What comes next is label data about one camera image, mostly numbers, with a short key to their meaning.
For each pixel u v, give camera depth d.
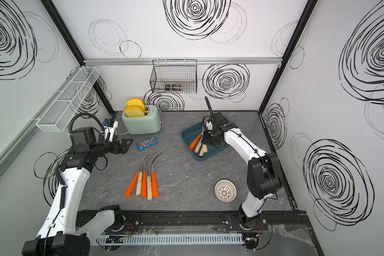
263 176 0.46
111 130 0.64
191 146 0.99
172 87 0.89
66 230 0.38
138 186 0.82
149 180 0.86
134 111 0.93
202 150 0.83
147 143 1.02
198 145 0.99
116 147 0.64
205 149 0.83
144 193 0.81
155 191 0.83
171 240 0.96
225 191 0.82
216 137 0.66
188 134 1.05
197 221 0.75
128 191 0.83
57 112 0.72
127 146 0.69
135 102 0.96
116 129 0.65
